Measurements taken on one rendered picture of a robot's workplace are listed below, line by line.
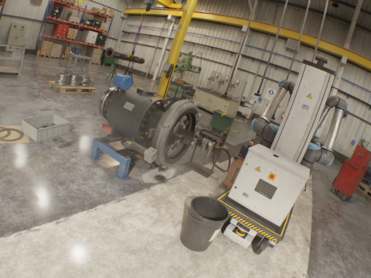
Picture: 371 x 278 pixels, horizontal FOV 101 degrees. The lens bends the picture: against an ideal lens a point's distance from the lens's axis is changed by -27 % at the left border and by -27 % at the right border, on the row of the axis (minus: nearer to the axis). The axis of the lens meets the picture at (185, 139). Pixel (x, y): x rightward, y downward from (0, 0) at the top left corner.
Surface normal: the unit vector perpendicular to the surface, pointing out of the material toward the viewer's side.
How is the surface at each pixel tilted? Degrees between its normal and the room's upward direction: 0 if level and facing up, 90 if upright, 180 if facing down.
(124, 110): 74
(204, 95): 90
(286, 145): 90
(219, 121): 90
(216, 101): 90
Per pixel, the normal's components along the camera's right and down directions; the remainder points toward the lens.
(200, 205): 0.31, 0.33
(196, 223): -0.57, 0.13
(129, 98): -0.11, -0.54
